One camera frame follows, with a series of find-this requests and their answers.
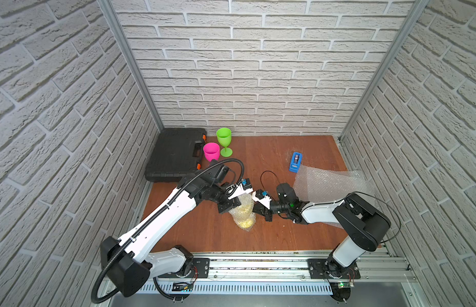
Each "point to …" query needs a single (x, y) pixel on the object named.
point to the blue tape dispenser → (295, 162)
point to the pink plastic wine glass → (212, 151)
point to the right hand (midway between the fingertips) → (253, 208)
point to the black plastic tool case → (178, 153)
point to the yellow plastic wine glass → (246, 207)
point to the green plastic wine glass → (224, 135)
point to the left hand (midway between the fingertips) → (240, 199)
